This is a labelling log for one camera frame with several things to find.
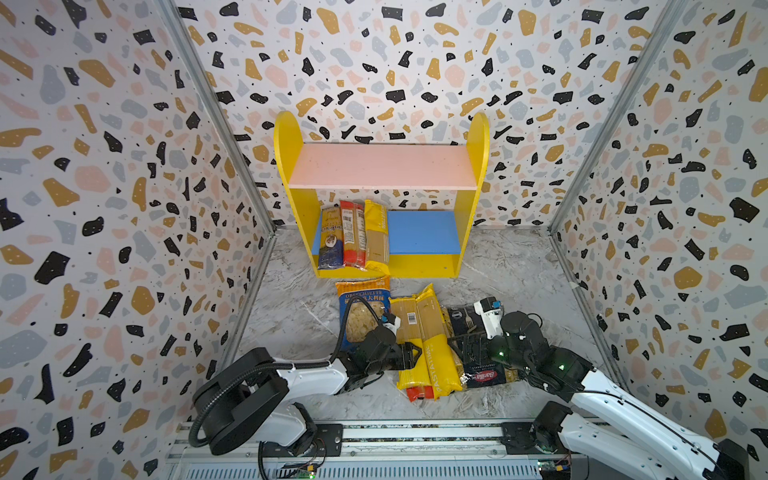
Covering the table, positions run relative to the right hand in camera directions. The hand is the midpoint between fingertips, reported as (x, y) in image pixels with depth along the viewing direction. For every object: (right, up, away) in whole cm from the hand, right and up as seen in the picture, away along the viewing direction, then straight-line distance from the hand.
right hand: (456, 335), depth 74 cm
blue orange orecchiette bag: (-23, +7, +4) cm, 25 cm away
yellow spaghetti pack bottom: (-11, -2, +14) cm, 18 cm away
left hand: (-9, -6, +8) cm, 14 cm away
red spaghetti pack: (-29, +27, +21) cm, 45 cm away
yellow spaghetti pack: (-22, +26, +23) cm, 41 cm away
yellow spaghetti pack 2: (-3, -8, +9) cm, 12 cm away
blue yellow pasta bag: (-36, +25, +21) cm, 49 cm away
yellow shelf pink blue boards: (-4, +45, +40) cm, 60 cm away
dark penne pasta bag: (+4, 0, +16) cm, 17 cm away
